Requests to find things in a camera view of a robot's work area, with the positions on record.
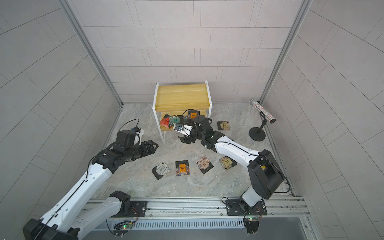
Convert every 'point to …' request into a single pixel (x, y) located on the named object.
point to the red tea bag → (165, 121)
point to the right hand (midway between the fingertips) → (182, 127)
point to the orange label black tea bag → (182, 167)
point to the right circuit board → (252, 224)
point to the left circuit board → (121, 228)
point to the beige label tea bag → (223, 125)
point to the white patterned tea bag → (162, 168)
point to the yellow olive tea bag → (227, 162)
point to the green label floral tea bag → (174, 119)
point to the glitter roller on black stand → (258, 134)
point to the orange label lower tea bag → (193, 114)
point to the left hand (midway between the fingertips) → (157, 145)
